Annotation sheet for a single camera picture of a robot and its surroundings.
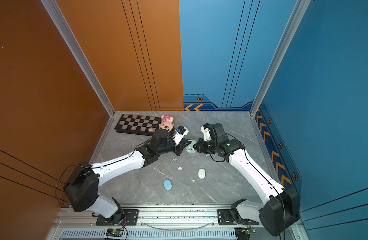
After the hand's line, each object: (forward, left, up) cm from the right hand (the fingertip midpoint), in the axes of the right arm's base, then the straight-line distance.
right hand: (193, 146), depth 77 cm
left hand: (+3, +1, +1) cm, 4 cm away
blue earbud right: (+5, -9, -18) cm, 21 cm away
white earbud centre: (-3, +8, -19) cm, 21 cm away
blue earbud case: (-13, +14, -19) cm, 27 cm away
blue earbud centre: (+3, +11, -19) cm, 22 cm away
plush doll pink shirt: (+28, +18, -12) cm, 36 cm away
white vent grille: (-35, +21, -25) cm, 48 cm away
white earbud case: (-6, -5, -20) cm, 21 cm away
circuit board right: (-34, -26, -20) cm, 47 cm away
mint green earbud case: (-2, +2, 0) cm, 2 cm away
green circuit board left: (-35, +38, -21) cm, 55 cm away
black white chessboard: (+29, +40, -15) cm, 52 cm away
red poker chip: (+24, +30, -16) cm, 41 cm away
